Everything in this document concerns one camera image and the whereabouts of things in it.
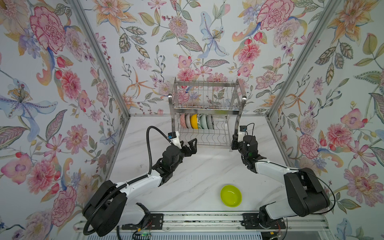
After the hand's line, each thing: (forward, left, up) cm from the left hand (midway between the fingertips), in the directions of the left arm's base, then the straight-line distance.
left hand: (194, 140), depth 80 cm
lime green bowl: (-23, -19, -19) cm, 36 cm away
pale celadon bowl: (+24, -7, -10) cm, 27 cm away
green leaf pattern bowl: (+23, -3, -8) cm, 24 cm away
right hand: (+10, -25, -6) cm, 27 cm away
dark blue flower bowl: (+22, -11, -9) cm, 26 cm away
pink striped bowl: (+24, +4, -10) cm, 26 cm away
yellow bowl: (+23, 0, -11) cm, 26 cm away
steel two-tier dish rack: (+43, -11, -22) cm, 49 cm away
